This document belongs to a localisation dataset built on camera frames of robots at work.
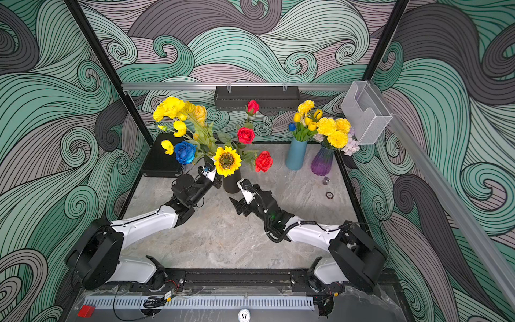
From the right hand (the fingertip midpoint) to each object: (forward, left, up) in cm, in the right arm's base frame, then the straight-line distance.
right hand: (236, 193), depth 80 cm
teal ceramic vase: (+26, -29, -5) cm, 39 cm away
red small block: (-37, +50, -13) cm, 63 cm away
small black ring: (+9, -45, -16) cm, 49 cm away
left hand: (+9, +5, +12) cm, 16 cm away
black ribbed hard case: (+23, +42, -8) cm, 49 cm away
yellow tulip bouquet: (+25, -29, +17) cm, 42 cm away
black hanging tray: (+43, -14, +17) cm, 48 cm away
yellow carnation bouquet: (+15, -40, +18) cm, 46 cm away
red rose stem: (+4, -11, +16) cm, 20 cm away
